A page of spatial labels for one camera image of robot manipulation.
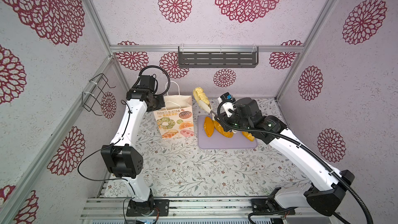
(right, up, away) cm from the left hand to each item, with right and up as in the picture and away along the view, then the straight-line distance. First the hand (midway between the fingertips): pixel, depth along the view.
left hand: (160, 108), depth 84 cm
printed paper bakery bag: (+8, -7, +3) cm, 11 cm away
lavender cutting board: (+33, -20, +13) cm, 40 cm away
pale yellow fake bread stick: (+21, +6, -9) cm, 24 cm away
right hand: (+29, -3, -15) cm, 33 cm away
